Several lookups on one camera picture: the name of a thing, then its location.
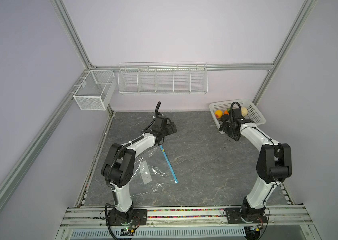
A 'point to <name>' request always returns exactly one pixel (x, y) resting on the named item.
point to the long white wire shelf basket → (163, 78)
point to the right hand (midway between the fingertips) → (227, 132)
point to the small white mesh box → (96, 90)
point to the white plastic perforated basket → (254, 114)
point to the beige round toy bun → (244, 111)
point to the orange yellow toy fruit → (218, 113)
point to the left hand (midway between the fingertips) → (171, 128)
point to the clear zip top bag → (152, 174)
